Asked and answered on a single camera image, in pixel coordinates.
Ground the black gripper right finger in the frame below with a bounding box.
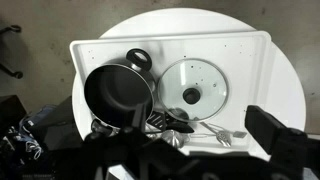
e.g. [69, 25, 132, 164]
[244, 104, 308, 164]

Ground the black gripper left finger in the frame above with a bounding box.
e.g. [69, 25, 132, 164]
[131, 103, 149, 134]

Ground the round glass lid black knob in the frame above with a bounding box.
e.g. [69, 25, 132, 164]
[157, 58, 230, 122]

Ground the black cooking pot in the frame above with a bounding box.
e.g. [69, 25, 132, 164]
[83, 48, 157, 137]

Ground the black slotted spatula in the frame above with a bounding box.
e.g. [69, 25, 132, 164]
[146, 111, 168, 131]

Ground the steel flat spatula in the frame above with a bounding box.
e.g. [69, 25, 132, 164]
[209, 123, 248, 139]

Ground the steel ladle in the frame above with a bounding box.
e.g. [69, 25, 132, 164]
[161, 129, 188, 149]

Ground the black plastic spoon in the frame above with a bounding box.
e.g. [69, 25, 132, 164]
[165, 120, 195, 134]

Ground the steel slotted spoon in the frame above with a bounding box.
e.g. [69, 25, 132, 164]
[199, 121, 233, 148]

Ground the white plastic tray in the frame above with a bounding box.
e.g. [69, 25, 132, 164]
[69, 30, 273, 156]

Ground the dark blue bag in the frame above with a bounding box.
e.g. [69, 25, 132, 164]
[18, 104, 59, 161]

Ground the black case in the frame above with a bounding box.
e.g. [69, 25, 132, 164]
[0, 94, 28, 134]

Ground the black office chair base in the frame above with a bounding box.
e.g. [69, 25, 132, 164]
[0, 24, 24, 80]

